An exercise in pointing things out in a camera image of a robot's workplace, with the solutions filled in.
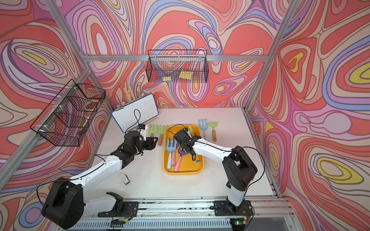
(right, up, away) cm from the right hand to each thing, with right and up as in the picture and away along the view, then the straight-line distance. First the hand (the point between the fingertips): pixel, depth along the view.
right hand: (193, 149), depth 89 cm
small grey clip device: (-39, -16, -8) cm, 43 cm away
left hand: (-23, +7, -4) cm, 24 cm away
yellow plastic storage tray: (-4, -10, -3) cm, 11 cm away
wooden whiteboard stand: (-32, +18, +19) cm, 41 cm away
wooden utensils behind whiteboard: (-41, +34, +2) cm, 53 cm away
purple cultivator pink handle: (-8, -4, +4) cm, 9 cm away
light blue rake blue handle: (+9, +14, +19) cm, 25 cm away
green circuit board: (-39, -33, -19) cm, 54 cm away
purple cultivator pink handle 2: (-12, -6, -1) cm, 14 cm away
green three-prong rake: (+17, +15, +19) cm, 29 cm away
